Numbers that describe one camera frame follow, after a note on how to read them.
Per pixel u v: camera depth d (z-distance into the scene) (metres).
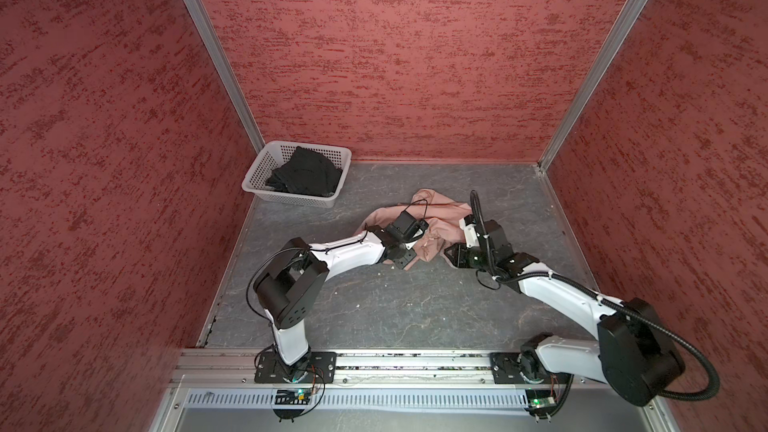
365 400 0.77
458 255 0.76
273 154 1.14
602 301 0.46
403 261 0.81
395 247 0.66
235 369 0.76
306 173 1.07
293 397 0.71
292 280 0.49
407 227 0.71
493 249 0.67
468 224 0.79
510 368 0.74
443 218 0.94
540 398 0.71
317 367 0.74
